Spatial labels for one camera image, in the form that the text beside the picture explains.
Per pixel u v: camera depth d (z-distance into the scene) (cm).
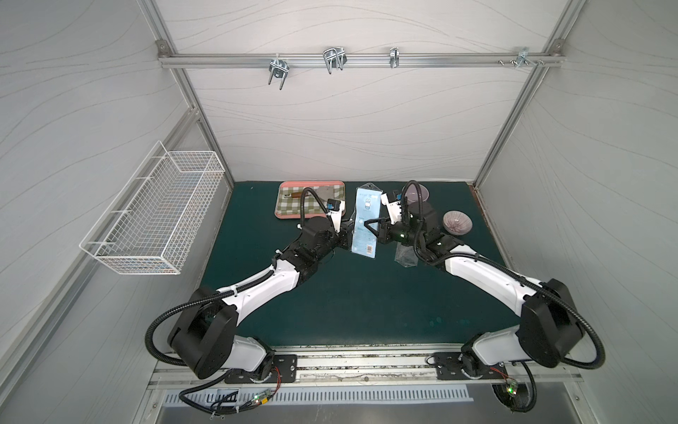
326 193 117
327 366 75
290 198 115
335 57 77
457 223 104
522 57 77
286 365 74
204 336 41
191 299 44
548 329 43
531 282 46
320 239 65
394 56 78
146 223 68
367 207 77
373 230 76
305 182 121
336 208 69
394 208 72
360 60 79
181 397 63
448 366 75
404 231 69
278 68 79
